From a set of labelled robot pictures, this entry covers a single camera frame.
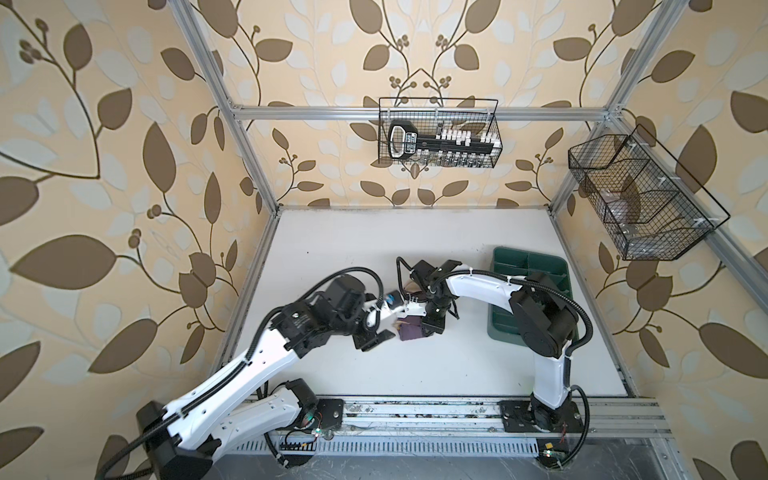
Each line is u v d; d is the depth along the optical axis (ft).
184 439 1.27
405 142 2.77
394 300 1.95
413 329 2.81
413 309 2.64
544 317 1.65
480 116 2.99
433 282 2.26
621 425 2.43
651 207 2.39
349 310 1.79
